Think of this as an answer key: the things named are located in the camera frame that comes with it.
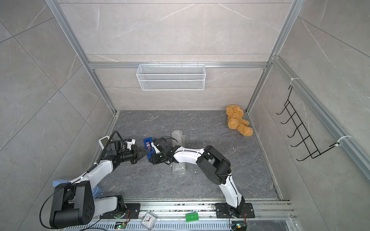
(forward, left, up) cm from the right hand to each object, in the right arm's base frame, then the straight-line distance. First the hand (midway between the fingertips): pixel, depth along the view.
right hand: (152, 160), depth 88 cm
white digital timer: (+14, +35, +1) cm, 38 cm away
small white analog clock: (-31, -3, -2) cm, 31 cm away
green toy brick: (-30, -24, -1) cm, 38 cm away
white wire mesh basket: (+51, -11, +26) cm, 59 cm away
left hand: (+3, 0, +8) cm, 8 cm away
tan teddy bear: (+23, -54, +10) cm, 60 cm away
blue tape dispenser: (+10, +4, +4) cm, 11 cm away
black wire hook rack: (-4, -77, +27) cm, 82 cm away
